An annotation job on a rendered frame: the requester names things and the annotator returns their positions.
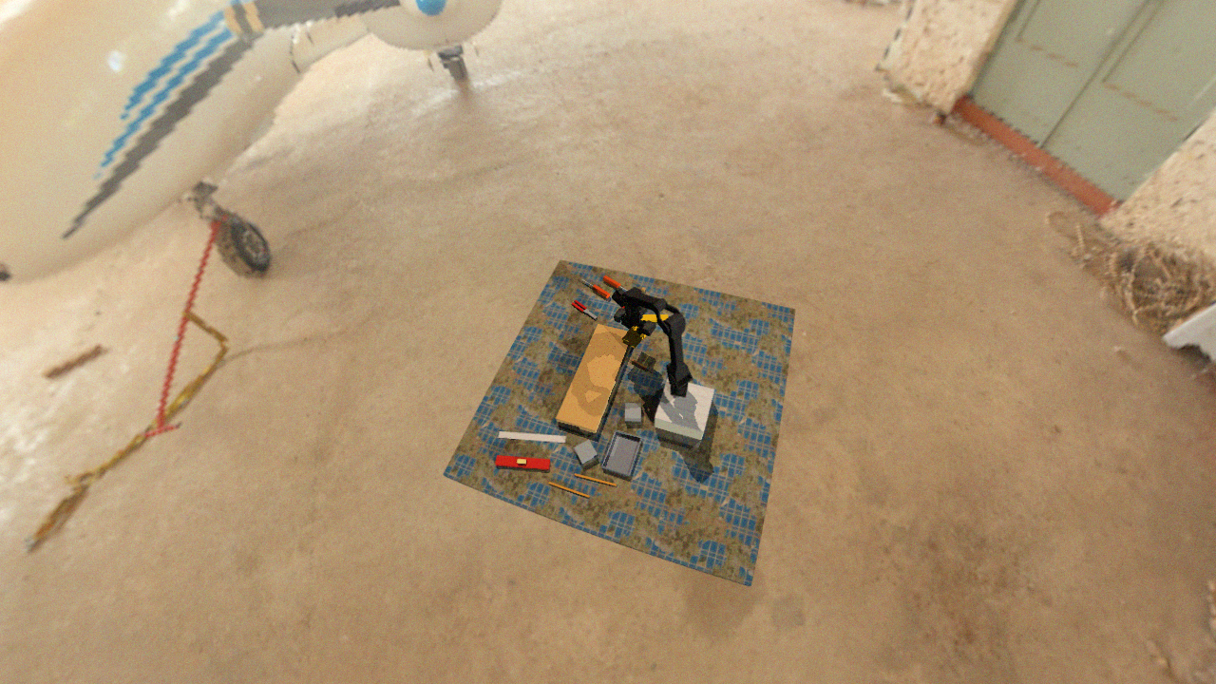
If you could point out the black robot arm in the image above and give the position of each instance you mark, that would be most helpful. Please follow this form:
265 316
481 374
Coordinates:
634 301

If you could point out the white flat strip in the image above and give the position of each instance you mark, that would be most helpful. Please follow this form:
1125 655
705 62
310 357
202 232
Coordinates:
536 437

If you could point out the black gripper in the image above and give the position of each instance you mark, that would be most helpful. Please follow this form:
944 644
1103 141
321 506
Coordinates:
645 327

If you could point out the tan rectangular panel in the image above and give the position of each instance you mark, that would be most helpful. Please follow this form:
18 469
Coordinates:
590 391

